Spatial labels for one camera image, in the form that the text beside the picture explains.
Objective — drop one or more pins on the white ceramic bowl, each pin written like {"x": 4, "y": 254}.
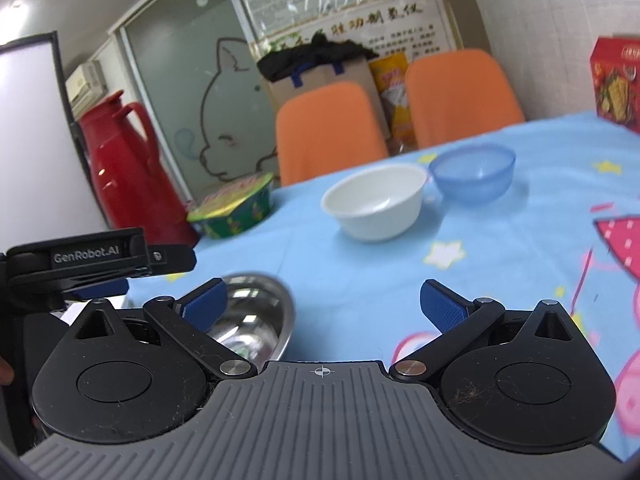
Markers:
{"x": 375, "y": 220}

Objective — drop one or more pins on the black cloth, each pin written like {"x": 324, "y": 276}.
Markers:
{"x": 320, "y": 55}

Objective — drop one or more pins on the blue plastic bowl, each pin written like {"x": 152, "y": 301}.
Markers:
{"x": 475, "y": 180}

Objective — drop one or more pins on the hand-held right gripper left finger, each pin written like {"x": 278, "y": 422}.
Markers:
{"x": 202, "y": 302}

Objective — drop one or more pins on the orange chair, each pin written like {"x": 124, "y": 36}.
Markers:
{"x": 460, "y": 95}
{"x": 325, "y": 130}

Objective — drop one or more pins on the yellow snack packet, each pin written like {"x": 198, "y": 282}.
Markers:
{"x": 395, "y": 90}

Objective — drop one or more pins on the cardboard box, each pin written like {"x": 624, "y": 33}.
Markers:
{"x": 320, "y": 77}

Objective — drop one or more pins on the frosted glass door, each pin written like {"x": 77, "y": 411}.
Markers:
{"x": 190, "y": 60}

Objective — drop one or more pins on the black framed white board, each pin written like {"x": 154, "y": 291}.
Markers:
{"x": 30, "y": 135}

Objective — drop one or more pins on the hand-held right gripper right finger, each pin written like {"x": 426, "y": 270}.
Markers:
{"x": 442, "y": 305}

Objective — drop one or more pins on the red gift box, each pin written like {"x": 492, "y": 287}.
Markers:
{"x": 617, "y": 85}

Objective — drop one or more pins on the stainless steel bowl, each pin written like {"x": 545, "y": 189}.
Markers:
{"x": 255, "y": 310}

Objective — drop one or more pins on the framed wall poster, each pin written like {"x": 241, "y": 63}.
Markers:
{"x": 400, "y": 20}

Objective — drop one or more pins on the green instant noodle bowl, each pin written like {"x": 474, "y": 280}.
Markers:
{"x": 235, "y": 215}

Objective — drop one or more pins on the beige air conditioner unit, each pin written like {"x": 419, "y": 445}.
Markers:
{"x": 85, "y": 82}

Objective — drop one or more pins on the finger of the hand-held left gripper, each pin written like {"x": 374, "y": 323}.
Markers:
{"x": 105, "y": 289}
{"x": 172, "y": 259}

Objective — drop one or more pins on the blue cartoon printed tablecloth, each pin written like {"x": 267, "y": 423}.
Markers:
{"x": 500, "y": 260}

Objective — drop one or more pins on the red thermos jug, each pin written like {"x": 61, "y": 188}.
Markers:
{"x": 125, "y": 180}

